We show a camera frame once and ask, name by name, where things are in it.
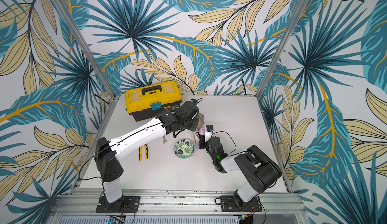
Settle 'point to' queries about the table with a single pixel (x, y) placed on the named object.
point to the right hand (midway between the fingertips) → (193, 137)
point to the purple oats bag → (200, 129)
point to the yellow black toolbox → (144, 104)
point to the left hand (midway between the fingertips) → (193, 122)
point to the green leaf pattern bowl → (184, 148)
